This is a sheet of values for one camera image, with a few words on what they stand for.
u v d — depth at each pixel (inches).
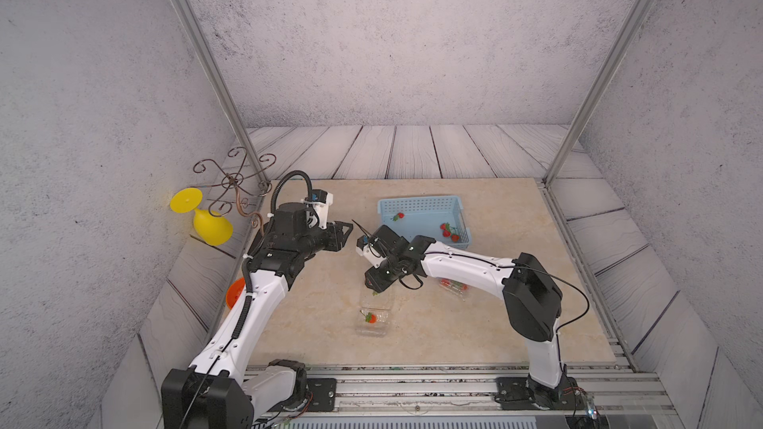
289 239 23.0
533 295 19.2
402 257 25.3
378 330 34.0
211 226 30.9
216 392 15.0
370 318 33.2
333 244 27.2
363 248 30.6
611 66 34.4
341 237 28.4
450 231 41.2
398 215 42.6
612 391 29.3
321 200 27.0
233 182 31.1
